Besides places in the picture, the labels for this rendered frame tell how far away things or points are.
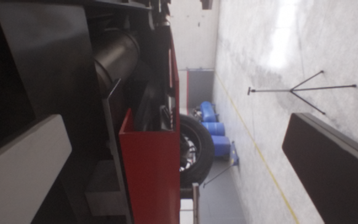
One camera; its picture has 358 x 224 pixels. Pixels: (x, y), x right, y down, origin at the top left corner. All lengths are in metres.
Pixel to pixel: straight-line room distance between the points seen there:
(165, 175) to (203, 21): 8.64
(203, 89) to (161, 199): 9.21
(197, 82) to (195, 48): 1.51
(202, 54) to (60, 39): 8.81
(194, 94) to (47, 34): 9.30
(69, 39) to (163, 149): 0.14
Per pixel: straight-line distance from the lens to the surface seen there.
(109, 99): 0.18
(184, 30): 8.76
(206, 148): 1.87
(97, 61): 0.48
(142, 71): 1.03
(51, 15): 0.21
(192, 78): 9.16
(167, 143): 0.18
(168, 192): 0.22
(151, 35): 1.06
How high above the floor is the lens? 1.59
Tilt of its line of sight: level
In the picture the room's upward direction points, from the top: 90 degrees counter-clockwise
